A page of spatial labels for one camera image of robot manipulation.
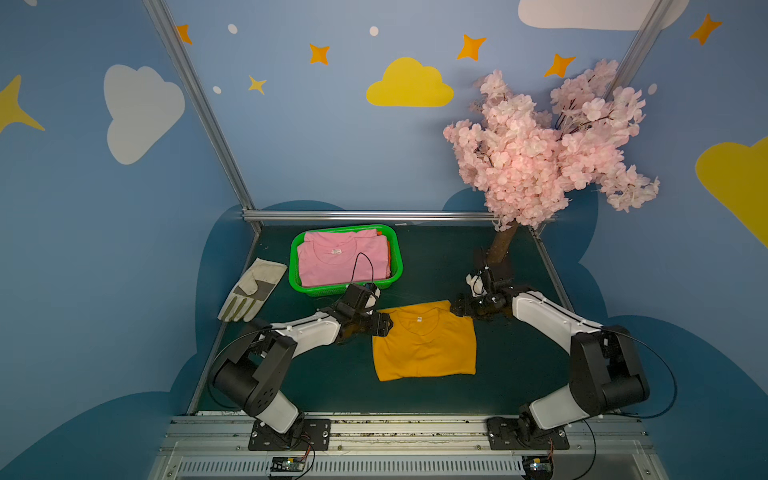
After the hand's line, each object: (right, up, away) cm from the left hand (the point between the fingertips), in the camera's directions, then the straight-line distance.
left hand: (383, 318), depth 92 cm
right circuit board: (+39, -33, -19) cm, 54 cm away
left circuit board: (-23, -31, -20) cm, 44 cm away
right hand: (+26, +4, +1) cm, 26 cm away
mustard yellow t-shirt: (+13, -6, -1) cm, 15 cm away
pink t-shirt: (-20, +19, +14) cm, 31 cm away
